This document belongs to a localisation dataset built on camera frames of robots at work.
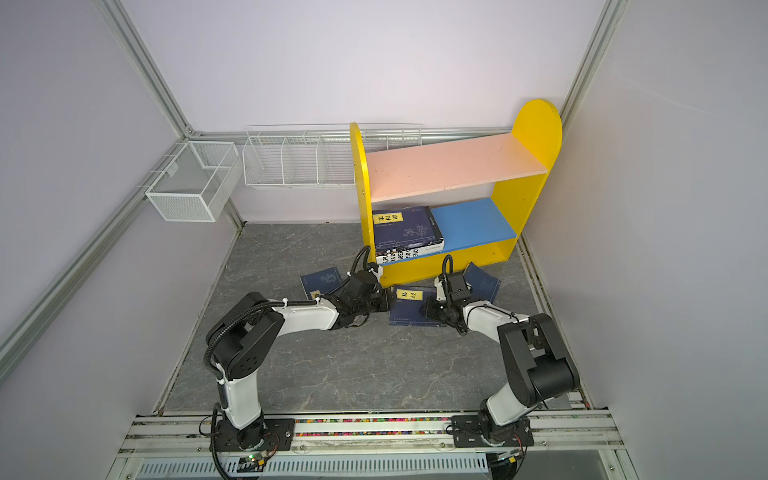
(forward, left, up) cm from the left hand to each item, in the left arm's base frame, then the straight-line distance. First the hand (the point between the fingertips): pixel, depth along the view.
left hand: (397, 299), depth 92 cm
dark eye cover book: (+8, +3, +15) cm, 18 cm away
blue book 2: (+6, -30, -5) cm, 31 cm away
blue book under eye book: (+12, +25, -5) cm, 28 cm away
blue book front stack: (+16, -3, +16) cm, 23 cm away
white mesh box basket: (+36, +64, +20) cm, 76 cm away
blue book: (0, -2, -5) cm, 5 cm away
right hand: (-3, -9, -4) cm, 10 cm away
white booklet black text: (+9, +1, +11) cm, 14 cm away
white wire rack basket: (+43, +25, +24) cm, 55 cm away
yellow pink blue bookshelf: (+17, -27, +10) cm, 33 cm away
